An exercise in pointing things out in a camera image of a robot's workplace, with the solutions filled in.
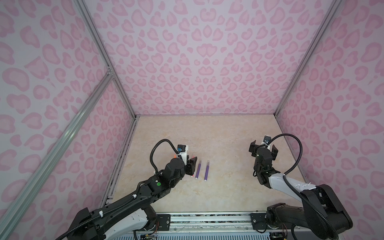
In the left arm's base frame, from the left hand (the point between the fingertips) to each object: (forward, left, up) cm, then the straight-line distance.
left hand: (194, 155), depth 76 cm
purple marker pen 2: (-1, -7, -19) cm, 20 cm away
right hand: (+10, -40, -4) cm, 41 cm away
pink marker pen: (-11, +1, +1) cm, 11 cm away
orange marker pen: (-6, +8, +11) cm, 15 cm away
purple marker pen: (+1, -2, -19) cm, 19 cm away
